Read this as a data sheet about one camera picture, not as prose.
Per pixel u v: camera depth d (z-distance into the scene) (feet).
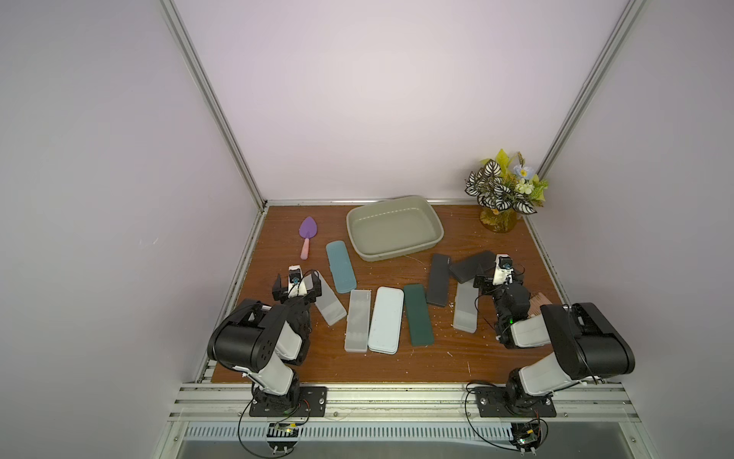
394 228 3.81
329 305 2.96
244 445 2.03
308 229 3.64
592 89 2.74
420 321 2.85
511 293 2.29
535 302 2.97
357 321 2.87
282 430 2.37
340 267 3.30
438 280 3.19
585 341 1.47
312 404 2.39
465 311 2.87
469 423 2.28
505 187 2.87
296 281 2.43
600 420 2.34
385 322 2.81
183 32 2.40
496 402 2.38
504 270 2.53
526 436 2.29
